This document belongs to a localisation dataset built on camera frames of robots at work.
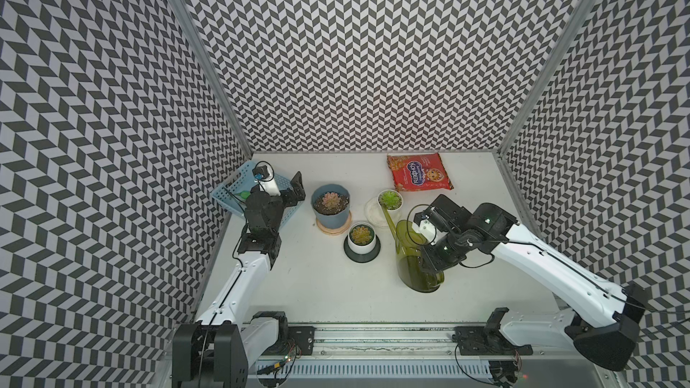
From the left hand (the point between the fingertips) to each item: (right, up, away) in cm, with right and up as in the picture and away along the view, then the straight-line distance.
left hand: (285, 177), depth 80 cm
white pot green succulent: (+34, -8, +11) cm, 37 cm away
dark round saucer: (+23, -27, +9) cm, 37 cm away
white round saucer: (+28, -14, +20) cm, 37 cm away
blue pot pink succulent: (+13, -9, +10) cm, 19 cm away
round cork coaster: (+14, -20, +14) cm, 28 cm away
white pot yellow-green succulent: (+23, -20, +5) cm, 31 cm away
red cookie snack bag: (+47, +2, +28) cm, 55 cm away
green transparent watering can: (+37, -26, -5) cm, 46 cm away
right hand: (+40, -24, -12) cm, 49 cm away
